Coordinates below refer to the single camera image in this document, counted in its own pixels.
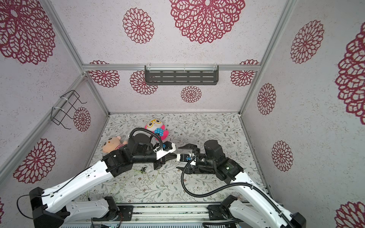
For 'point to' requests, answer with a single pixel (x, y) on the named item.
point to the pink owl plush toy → (156, 126)
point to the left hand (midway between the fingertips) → (173, 155)
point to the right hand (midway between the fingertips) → (179, 153)
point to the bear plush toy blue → (113, 143)
